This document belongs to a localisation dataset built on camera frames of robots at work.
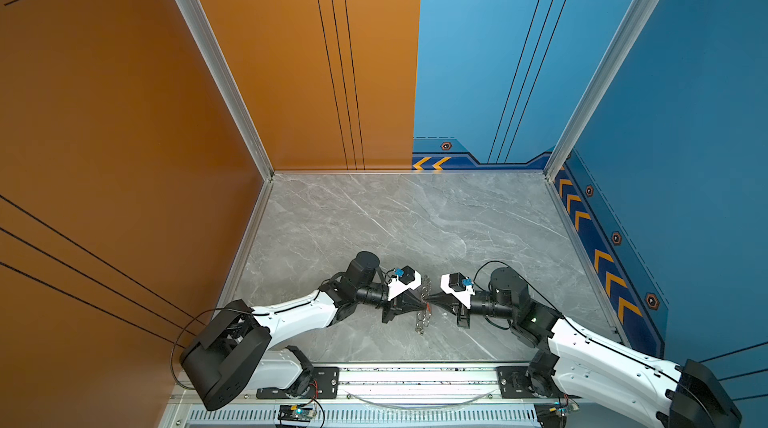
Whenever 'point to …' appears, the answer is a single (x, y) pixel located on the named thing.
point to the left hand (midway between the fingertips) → (422, 305)
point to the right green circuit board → (554, 414)
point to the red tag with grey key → (428, 307)
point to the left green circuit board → (296, 413)
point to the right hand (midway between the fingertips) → (428, 298)
